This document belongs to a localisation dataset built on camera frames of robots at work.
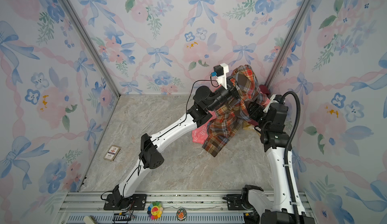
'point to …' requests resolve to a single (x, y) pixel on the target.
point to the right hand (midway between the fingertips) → (256, 105)
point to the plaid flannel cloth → (227, 120)
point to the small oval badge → (181, 214)
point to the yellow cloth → (250, 127)
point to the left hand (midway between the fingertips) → (249, 72)
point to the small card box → (112, 153)
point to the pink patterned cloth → (199, 135)
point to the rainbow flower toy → (154, 210)
